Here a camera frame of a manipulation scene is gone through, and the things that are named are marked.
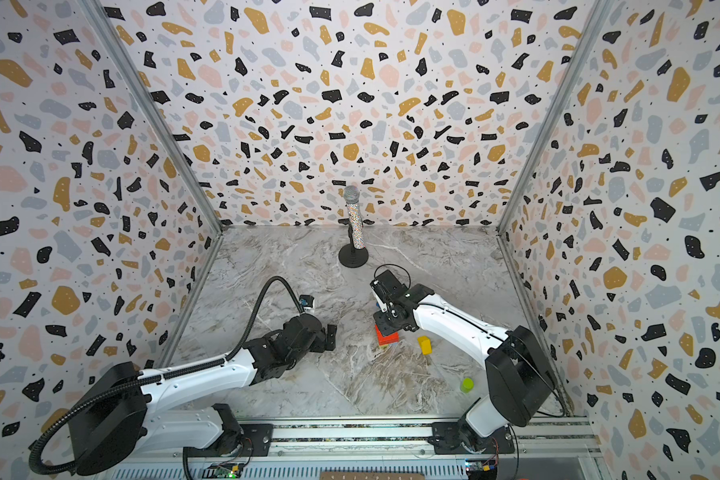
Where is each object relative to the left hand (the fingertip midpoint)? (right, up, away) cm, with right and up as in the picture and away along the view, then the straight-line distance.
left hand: (325, 323), depth 84 cm
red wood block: (+17, -7, +6) cm, 19 cm away
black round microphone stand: (+4, +19, +29) cm, 35 cm away
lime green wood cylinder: (+39, -16, -3) cm, 42 cm away
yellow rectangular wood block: (+29, -8, +6) cm, 31 cm away
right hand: (+16, +1, +1) cm, 16 cm away
